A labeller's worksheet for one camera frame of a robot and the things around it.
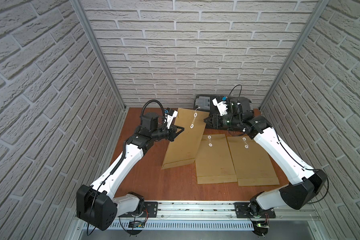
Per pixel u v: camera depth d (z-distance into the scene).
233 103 0.56
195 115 0.75
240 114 0.54
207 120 0.71
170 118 0.65
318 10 0.70
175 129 0.65
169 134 0.65
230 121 0.60
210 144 0.98
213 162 0.91
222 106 0.64
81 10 0.71
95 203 0.38
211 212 0.74
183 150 0.72
